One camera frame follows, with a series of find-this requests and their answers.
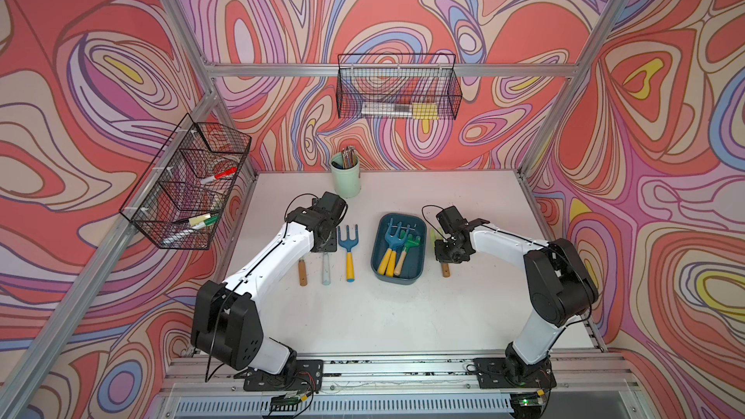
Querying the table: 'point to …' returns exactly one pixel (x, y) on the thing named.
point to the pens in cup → (349, 158)
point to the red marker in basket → (225, 174)
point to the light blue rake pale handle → (326, 276)
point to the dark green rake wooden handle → (409, 241)
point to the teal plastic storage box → (414, 263)
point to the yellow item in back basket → (425, 111)
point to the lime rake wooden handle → (445, 270)
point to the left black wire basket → (178, 203)
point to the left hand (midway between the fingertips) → (322, 243)
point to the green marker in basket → (201, 221)
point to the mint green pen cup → (346, 182)
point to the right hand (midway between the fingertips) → (445, 263)
